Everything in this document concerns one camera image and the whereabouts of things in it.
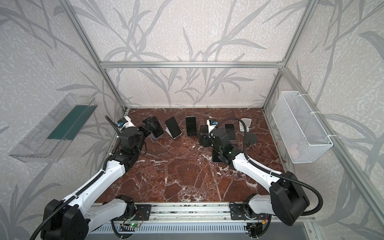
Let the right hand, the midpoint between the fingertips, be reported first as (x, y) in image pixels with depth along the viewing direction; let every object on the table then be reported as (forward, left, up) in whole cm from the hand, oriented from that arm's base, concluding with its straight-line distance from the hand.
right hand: (203, 127), depth 83 cm
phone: (+11, +8, -12) cm, 18 cm away
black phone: (+9, +20, -11) cm, 24 cm away
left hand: (+2, +28, +8) cm, 30 cm away
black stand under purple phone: (+9, -1, -15) cm, 17 cm away
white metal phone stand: (+11, +25, -19) cm, 34 cm away
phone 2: (-9, -8, -19) cm, 22 cm away
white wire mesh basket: (-15, -42, +15) cm, 47 cm away
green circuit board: (-43, +34, -19) cm, 58 cm away
